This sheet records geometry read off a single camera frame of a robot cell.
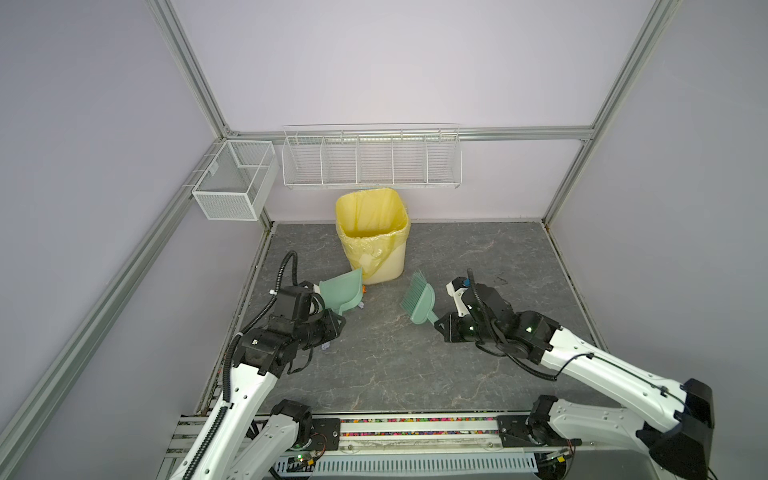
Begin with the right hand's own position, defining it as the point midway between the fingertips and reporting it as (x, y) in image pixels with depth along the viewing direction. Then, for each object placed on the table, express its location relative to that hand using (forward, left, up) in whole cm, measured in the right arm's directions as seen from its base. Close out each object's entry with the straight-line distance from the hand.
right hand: (435, 327), depth 74 cm
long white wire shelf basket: (+55, +18, +13) cm, 60 cm away
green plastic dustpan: (+12, +25, -3) cm, 28 cm away
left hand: (0, +23, +1) cm, 23 cm away
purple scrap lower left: (+2, +31, -17) cm, 35 cm away
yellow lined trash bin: (+42, +18, -6) cm, 46 cm away
